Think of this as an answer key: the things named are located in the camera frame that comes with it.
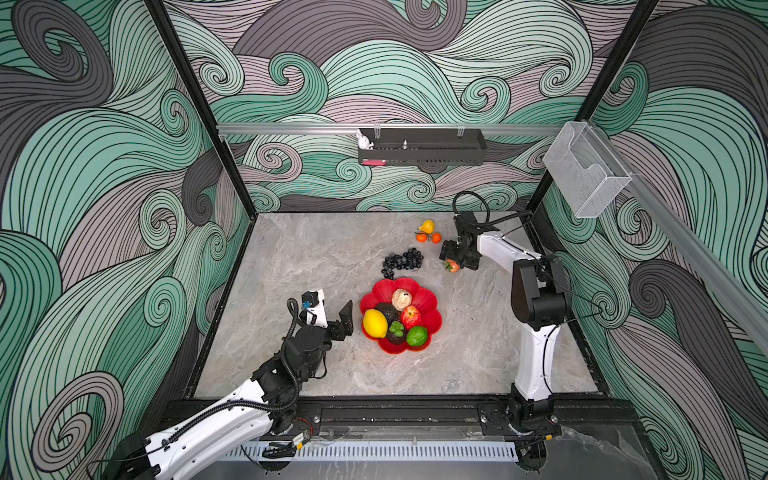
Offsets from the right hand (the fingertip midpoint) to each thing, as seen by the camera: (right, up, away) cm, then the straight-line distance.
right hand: (449, 258), depth 102 cm
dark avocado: (-21, -15, -16) cm, 31 cm away
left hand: (-36, -9, -26) cm, 45 cm away
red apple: (-16, -16, -17) cm, 28 cm away
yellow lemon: (-26, -17, -19) cm, 36 cm away
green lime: (-14, -20, -21) cm, 32 cm away
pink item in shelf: (-28, +31, -13) cm, 43 cm away
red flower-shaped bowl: (-11, -12, -10) cm, 19 cm away
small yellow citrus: (-6, +12, +9) cm, 16 cm away
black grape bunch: (-14, 0, -2) cm, 14 cm away
